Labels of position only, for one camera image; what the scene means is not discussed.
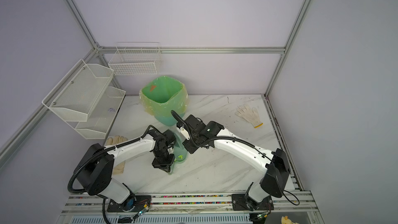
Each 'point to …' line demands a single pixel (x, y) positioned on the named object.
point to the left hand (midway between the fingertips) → (167, 172)
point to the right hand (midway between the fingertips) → (186, 143)
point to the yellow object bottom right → (285, 220)
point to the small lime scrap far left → (180, 156)
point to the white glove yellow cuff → (252, 115)
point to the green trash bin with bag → (160, 95)
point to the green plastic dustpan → (180, 152)
